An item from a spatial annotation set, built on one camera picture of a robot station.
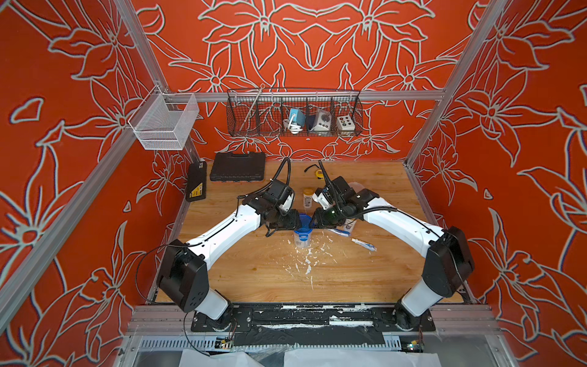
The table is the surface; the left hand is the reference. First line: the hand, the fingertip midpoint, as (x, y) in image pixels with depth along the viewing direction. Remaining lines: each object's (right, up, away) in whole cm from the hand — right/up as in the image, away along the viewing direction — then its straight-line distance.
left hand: (299, 224), depth 81 cm
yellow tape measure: (+11, +20, +32) cm, 40 cm away
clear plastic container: (+1, -9, +6) cm, 11 cm away
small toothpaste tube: (+26, -10, +9) cm, 30 cm away
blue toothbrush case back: (+17, -5, +12) cm, 22 cm away
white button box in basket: (+20, +40, +14) cm, 47 cm away
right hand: (+2, -1, -2) cm, 3 cm away
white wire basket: (-57, +41, +13) cm, 71 cm away
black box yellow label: (-50, +16, +30) cm, 61 cm away
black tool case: (-30, +24, +34) cm, 51 cm away
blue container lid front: (+2, -2, 0) cm, 3 cm away
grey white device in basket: (+10, +40, +9) cm, 43 cm away
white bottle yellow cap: (+21, -2, +9) cm, 22 cm away
